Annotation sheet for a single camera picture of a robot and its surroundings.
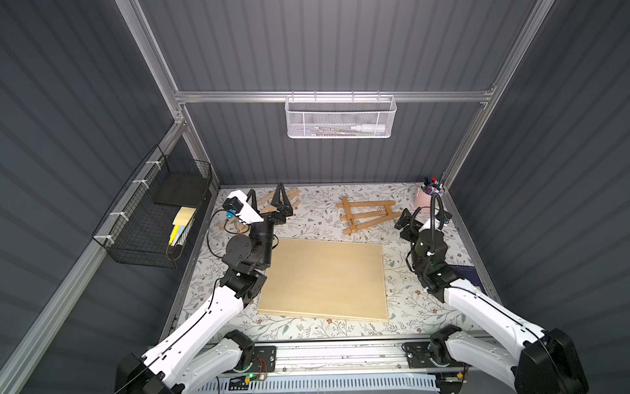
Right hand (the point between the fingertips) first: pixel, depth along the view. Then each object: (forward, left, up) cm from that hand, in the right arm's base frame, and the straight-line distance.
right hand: (420, 215), depth 78 cm
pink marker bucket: (+22, -11, -14) cm, 29 cm away
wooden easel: (+32, +47, -24) cm, 61 cm away
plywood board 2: (-12, +27, -25) cm, 38 cm away
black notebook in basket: (+7, +79, +4) cm, 79 cm away
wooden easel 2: (+15, +20, -22) cm, 34 cm away
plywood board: (-24, +19, -23) cm, 38 cm away
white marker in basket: (+34, +14, +10) cm, 38 cm away
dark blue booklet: (-9, -25, -25) cm, 36 cm away
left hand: (-6, +45, +18) cm, 49 cm away
